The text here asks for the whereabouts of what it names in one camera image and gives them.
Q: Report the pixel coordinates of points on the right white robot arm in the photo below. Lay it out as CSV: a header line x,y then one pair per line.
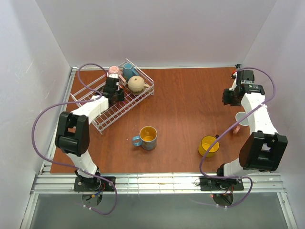
x,y
264,148

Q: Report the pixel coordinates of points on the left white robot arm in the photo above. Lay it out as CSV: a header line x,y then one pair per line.
x,y
73,133

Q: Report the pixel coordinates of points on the white wire dish rack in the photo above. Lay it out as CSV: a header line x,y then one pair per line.
x,y
116,111

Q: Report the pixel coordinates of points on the aluminium frame rail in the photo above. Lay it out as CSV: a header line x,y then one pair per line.
x,y
156,188

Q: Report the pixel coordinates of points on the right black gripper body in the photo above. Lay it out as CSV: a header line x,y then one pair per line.
x,y
227,97

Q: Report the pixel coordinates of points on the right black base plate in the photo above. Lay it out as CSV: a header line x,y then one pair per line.
x,y
213,184

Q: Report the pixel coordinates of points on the light pink faceted mug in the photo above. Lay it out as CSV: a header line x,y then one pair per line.
x,y
116,70

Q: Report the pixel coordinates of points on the blue mug with yellow inside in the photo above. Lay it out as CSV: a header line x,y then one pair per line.
x,y
147,138

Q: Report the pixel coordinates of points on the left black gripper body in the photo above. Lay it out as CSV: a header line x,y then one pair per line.
x,y
119,95

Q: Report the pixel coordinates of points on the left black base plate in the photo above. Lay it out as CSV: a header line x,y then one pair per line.
x,y
93,184

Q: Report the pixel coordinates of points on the beige round mug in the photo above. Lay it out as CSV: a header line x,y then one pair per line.
x,y
137,85

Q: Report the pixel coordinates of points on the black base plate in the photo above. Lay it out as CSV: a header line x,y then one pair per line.
x,y
93,184
213,184

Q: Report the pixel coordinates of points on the teal dotted mug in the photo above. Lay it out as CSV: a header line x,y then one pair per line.
x,y
129,71

